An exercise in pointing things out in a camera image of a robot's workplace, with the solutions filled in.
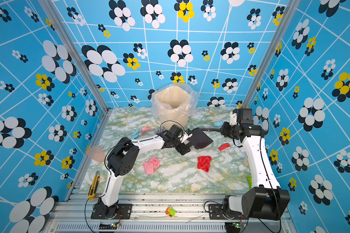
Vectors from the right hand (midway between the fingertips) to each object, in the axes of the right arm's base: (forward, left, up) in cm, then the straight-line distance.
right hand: (223, 129), depth 79 cm
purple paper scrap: (+16, +41, -22) cm, 49 cm away
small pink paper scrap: (+16, +50, -20) cm, 56 cm away
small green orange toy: (-36, +29, -20) cm, 51 cm away
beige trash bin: (+19, +29, +2) cm, 35 cm away
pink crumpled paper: (-11, +41, -20) cm, 47 cm away
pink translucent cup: (-6, +78, -17) cm, 80 cm away
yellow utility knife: (-25, +73, -20) cm, 80 cm away
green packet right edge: (-19, -17, -23) cm, 34 cm away
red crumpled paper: (-10, +10, -21) cm, 25 cm away
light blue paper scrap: (+11, +58, -21) cm, 63 cm away
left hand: (+2, +20, -20) cm, 28 cm away
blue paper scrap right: (+21, -4, -21) cm, 30 cm away
